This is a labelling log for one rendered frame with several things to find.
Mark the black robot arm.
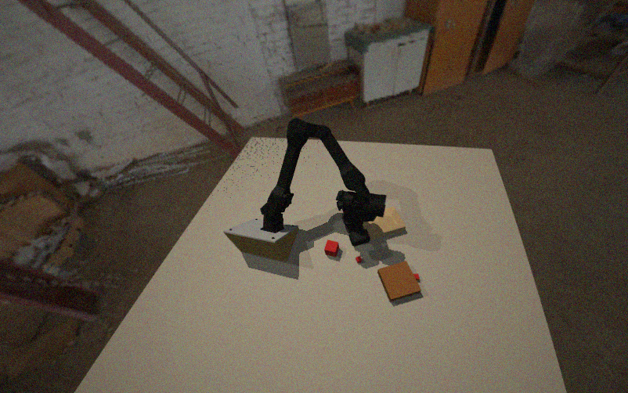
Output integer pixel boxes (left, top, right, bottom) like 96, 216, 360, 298
260, 118, 387, 233

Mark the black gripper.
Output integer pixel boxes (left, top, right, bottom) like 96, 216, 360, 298
337, 201, 370, 247

